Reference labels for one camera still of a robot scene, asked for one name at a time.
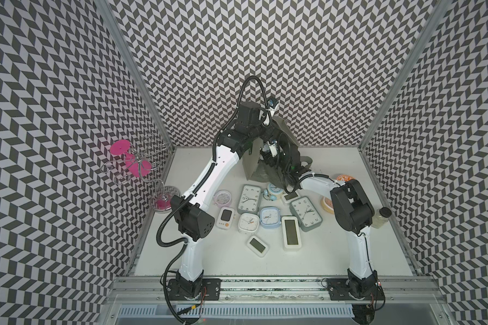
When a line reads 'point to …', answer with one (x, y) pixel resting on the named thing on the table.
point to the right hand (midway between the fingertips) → (269, 145)
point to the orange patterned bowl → (344, 178)
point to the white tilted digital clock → (257, 246)
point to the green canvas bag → (256, 170)
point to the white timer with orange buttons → (225, 219)
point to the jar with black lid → (381, 217)
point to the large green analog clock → (306, 214)
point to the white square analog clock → (249, 223)
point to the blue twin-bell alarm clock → (274, 192)
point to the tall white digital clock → (291, 236)
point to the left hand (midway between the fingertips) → (270, 120)
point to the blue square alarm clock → (270, 217)
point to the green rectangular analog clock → (249, 198)
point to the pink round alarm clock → (222, 198)
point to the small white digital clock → (287, 198)
